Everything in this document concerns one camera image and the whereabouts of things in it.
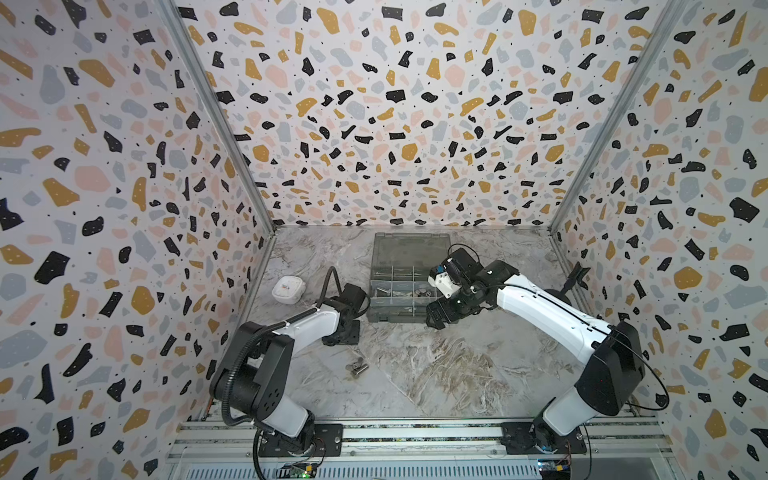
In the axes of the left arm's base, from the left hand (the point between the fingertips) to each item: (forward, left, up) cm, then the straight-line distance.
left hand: (346, 333), depth 90 cm
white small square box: (+15, +20, +1) cm, 25 cm away
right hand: (-1, -26, +14) cm, 29 cm away
